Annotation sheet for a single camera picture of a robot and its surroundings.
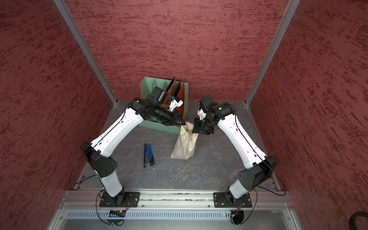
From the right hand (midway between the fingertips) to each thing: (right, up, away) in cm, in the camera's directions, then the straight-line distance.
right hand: (195, 134), depth 72 cm
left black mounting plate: (-35, -31, -4) cm, 47 cm away
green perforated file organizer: (-35, +33, +32) cm, 58 cm away
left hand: (-6, +5, -4) cm, 9 cm away
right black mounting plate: (+16, -34, 0) cm, 38 cm away
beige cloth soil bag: (-5, -7, +1) cm, 9 cm away
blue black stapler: (-29, -16, +16) cm, 37 cm away
